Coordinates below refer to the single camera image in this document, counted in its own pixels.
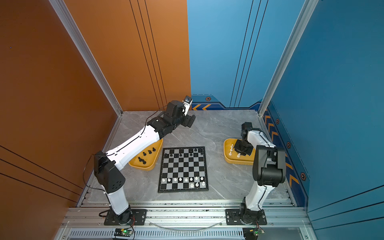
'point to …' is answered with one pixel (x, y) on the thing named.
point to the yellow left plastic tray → (150, 159)
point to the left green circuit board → (125, 232)
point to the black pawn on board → (166, 155)
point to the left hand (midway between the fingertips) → (186, 109)
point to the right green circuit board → (252, 233)
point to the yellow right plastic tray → (231, 156)
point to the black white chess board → (183, 169)
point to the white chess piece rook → (238, 155)
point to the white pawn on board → (163, 180)
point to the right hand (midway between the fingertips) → (238, 151)
